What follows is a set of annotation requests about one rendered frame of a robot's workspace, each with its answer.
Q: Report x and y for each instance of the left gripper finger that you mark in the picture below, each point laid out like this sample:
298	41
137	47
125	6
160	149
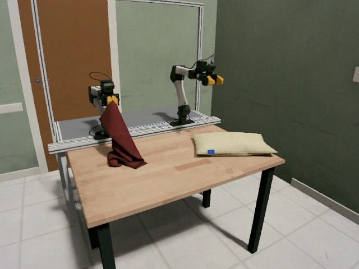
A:
211	81
219	80

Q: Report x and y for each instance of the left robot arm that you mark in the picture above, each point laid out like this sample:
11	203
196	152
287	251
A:
177	76

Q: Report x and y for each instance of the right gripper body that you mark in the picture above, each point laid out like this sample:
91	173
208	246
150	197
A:
104	99

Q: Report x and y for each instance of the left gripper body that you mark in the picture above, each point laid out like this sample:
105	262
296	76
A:
205	79

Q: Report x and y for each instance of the cream pillow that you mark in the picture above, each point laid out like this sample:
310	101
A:
231	144

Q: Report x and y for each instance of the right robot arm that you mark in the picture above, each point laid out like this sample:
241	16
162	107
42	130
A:
95	97

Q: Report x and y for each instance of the dark red pillowcase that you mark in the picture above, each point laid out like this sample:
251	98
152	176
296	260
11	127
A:
125	150

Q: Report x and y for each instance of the grey slotted aluminium crossbar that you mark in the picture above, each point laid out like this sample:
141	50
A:
55	147

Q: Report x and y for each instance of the grey slotted mounting rail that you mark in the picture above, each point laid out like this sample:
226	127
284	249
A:
79	129

